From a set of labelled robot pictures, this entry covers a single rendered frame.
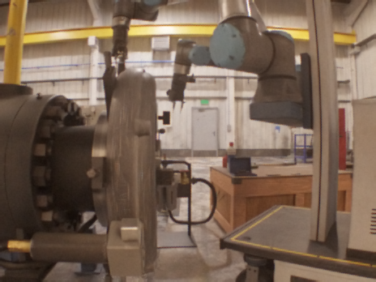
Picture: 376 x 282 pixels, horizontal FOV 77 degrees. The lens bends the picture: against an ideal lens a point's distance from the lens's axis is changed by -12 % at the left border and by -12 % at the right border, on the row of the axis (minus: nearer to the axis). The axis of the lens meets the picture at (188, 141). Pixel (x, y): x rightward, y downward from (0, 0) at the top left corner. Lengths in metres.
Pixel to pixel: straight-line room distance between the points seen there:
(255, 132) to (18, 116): 11.53
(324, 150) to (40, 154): 0.97
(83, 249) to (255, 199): 1.36
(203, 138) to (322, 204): 10.72
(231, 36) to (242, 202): 1.20
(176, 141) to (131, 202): 11.08
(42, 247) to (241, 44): 0.80
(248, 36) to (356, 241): 0.76
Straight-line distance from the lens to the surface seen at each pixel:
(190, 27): 12.13
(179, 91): 1.35
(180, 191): 1.93
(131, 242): 0.65
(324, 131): 1.07
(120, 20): 1.34
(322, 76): 1.09
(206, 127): 11.69
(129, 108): 0.73
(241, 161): 1.98
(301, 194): 1.98
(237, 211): 1.81
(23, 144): 0.88
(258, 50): 0.92
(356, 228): 0.99
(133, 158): 0.68
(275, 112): 0.95
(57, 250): 0.72
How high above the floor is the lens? 0.71
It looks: level
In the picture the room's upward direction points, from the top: straight up
